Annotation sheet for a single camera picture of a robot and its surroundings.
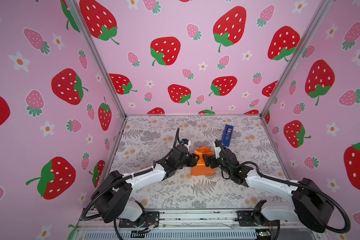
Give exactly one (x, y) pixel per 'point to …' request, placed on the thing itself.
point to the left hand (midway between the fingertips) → (197, 157)
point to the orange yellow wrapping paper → (201, 169)
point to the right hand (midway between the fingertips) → (207, 154)
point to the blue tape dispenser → (227, 136)
